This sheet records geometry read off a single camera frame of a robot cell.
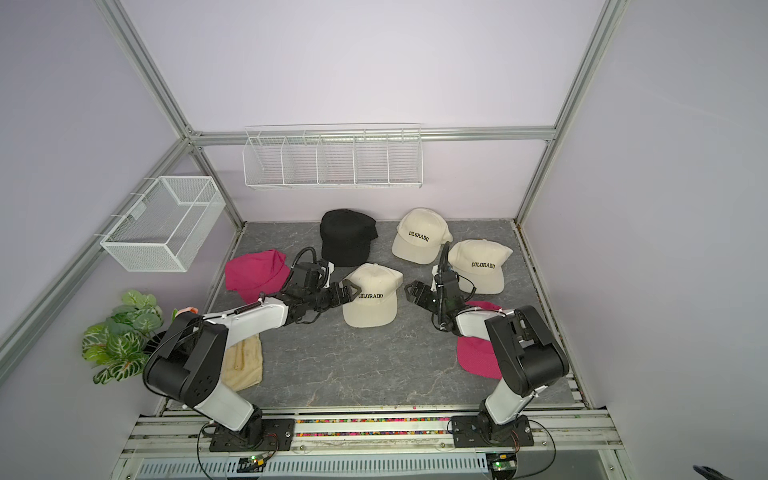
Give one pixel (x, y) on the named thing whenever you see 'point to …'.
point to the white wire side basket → (167, 225)
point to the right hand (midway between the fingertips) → (412, 289)
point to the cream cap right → (479, 263)
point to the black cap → (345, 237)
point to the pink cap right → (476, 354)
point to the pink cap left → (255, 274)
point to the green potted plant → (117, 345)
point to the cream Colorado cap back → (420, 234)
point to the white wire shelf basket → (334, 156)
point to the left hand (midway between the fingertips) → (352, 295)
